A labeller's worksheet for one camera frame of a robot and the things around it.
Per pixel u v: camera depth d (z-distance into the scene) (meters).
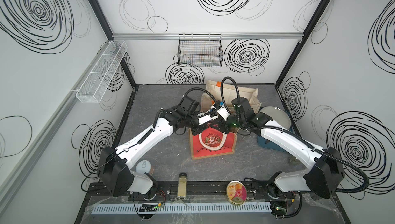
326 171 0.40
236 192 0.71
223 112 0.67
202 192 0.75
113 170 0.39
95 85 0.74
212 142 0.83
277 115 1.01
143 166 0.77
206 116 0.64
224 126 0.67
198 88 0.57
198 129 0.66
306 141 0.46
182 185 0.72
